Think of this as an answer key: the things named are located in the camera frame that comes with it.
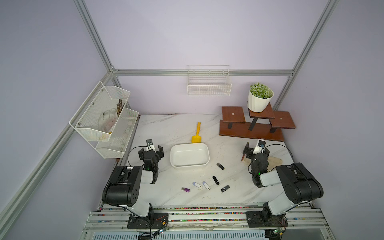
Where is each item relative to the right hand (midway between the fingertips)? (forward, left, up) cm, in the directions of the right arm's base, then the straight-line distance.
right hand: (255, 145), depth 92 cm
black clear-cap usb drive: (-9, +22, -9) cm, 26 cm away
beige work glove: (-7, -12, -9) cm, 16 cm away
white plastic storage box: (-2, +43, -7) cm, 44 cm away
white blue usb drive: (-21, +37, -9) cm, 43 cm away
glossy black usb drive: (-18, +26, -8) cm, 33 cm away
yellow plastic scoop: (+13, +37, -9) cm, 40 cm away
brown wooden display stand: (+17, -10, -1) cm, 20 cm away
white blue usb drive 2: (-21, +32, -9) cm, 39 cm away
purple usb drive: (-23, +44, -9) cm, 50 cm away
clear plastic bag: (+3, +84, +23) cm, 87 cm away
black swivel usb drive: (-23, +21, -9) cm, 33 cm away
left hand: (+1, +66, -2) cm, 66 cm away
